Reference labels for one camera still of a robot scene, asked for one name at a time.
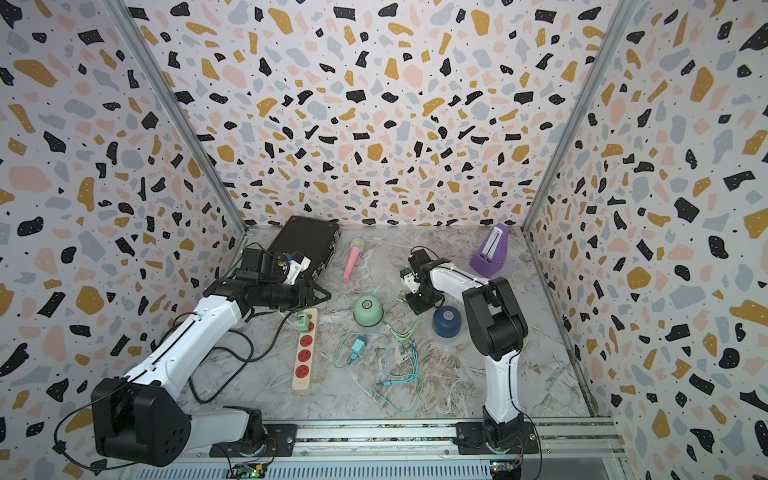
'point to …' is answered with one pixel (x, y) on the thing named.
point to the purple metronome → (489, 256)
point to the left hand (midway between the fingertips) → (327, 297)
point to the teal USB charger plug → (358, 346)
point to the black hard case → (316, 238)
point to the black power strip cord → (246, 358)
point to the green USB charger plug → (303, 323)
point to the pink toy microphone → (356, 247)
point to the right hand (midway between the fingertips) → (419, 307)
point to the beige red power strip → (306, 351)
